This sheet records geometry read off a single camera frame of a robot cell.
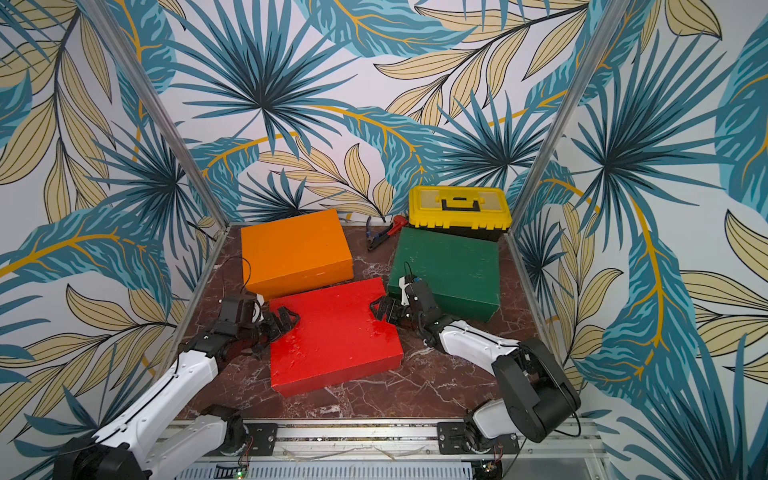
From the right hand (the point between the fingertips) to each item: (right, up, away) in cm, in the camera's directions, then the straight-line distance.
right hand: (380, 309), depth 87 cm
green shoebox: (+25, +11, +5) cm, 28 cm away
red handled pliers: (+6, +28, +31) cm, 42 cm away
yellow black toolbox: (+33, +31, +15) cm, 47 cm away
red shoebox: (-11, -6, -9) cm, 15 cm away
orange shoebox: (-27, +16, +10) cm, 33 cm away
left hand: (-25, -5, -4) cm, 26 cm away
